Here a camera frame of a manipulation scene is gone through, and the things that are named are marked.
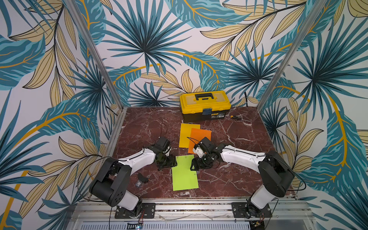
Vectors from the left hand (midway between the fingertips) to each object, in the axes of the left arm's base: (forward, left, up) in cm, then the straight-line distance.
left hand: (172, 166), depth 87 cm
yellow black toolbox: (+37, -17, +15) cm, 43 cm away
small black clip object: (-7, +17, -3) cm, 19 cm away
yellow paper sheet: (+25, -7, -2) cm, 26 cm away
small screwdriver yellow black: (+41, -45, 0) cm, 61 cm away
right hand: (-1, -13, +2) cm, 14 cm away
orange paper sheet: (+24, -16, -3) cm, 29 cm away
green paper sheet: (-6, -7, -3) cm, 10 cm away
